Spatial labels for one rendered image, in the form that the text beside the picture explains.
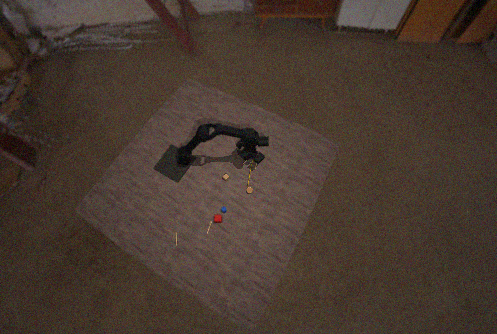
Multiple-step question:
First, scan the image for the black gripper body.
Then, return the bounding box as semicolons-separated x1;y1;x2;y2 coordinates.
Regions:
236;139;265;164

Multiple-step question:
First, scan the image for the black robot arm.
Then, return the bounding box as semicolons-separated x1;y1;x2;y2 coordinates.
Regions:
176;123;269;167

